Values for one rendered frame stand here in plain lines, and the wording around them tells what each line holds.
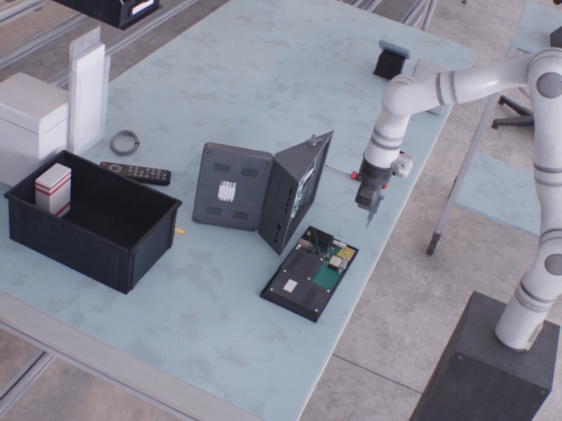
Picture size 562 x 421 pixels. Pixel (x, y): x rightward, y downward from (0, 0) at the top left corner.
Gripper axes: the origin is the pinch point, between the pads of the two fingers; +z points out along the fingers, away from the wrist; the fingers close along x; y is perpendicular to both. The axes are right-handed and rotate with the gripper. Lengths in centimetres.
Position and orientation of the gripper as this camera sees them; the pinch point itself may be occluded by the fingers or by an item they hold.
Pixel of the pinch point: (369, 222)
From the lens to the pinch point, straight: 181.6
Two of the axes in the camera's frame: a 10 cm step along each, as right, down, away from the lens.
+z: -1.9, 7.8, 6.0
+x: -3.7, 5.0, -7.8
